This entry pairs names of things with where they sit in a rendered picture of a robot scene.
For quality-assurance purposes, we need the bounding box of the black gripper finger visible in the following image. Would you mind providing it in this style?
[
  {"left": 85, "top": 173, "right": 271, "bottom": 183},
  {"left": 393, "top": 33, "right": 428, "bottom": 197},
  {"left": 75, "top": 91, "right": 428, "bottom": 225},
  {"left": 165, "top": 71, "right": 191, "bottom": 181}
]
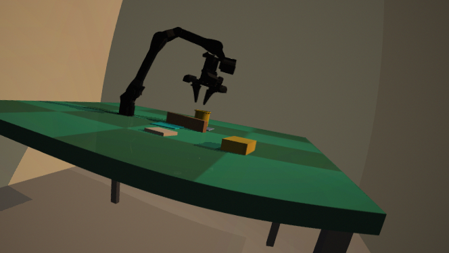
[
  {"left": 191, "top": 84, "right": 202, "bottom": 102},
  {"left": 203, "top": 89, "right": 217, "bottom": 105}
]

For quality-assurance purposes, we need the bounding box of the orange rectangular block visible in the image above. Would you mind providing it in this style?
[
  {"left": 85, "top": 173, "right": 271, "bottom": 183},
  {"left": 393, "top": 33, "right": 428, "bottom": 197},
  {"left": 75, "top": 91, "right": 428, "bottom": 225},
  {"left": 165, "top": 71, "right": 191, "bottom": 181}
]
[{"left": 220, "top": 136, "right": 256, "bottom": 156}]

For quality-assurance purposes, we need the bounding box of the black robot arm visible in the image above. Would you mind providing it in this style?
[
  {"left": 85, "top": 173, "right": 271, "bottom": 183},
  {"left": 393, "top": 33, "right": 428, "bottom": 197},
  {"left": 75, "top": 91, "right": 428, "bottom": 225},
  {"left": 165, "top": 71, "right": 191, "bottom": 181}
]
[{"left": 117, "top": 27, "right": 236, "bottom": 116}]

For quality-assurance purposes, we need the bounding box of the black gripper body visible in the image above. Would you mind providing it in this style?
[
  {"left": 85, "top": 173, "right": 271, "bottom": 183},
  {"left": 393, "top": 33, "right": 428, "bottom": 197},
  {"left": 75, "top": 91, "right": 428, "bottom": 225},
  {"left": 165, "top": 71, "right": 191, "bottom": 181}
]
[{"left": 183, "top": 66, "right": 227, "bottom": 93}]

